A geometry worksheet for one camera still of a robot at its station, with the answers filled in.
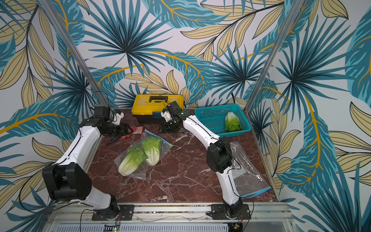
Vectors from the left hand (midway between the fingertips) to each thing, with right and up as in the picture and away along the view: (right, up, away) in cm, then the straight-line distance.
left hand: (128, 132), depth 83 cm
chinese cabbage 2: (+12, -8, +6) cm, 16 cm away
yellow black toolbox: (+7, +15, +15) cm, 23 cm away
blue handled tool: (-17, -7, +15) cm, 24 cm away
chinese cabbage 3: (+66, +6, +18) cm, 68 cm away
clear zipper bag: (+70, -28, +1) cm, 75 cm away
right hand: (+19, +1, +4) cm, 19 cm away
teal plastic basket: (+56, +9, +30) cm, 64 cm away
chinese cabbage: (+3, -15, 0) cm, 15 cm away
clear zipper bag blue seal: (+8, -22, -1) cm, 24 cm away
